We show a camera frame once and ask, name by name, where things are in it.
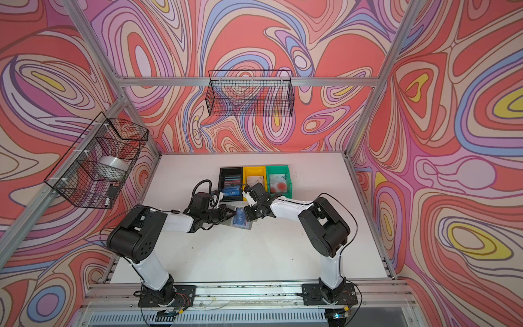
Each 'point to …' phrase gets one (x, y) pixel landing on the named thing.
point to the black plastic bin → (231, 183)
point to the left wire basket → (92, 171)
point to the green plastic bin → (276, 169)
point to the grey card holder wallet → (229, 221)
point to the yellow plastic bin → (254, 171)
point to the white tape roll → (114, 161)
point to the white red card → (278, 183)
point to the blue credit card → (240, 220)
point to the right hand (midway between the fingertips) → (249, 217)
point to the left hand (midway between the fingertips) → (238, 212)
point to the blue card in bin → (231, 191)
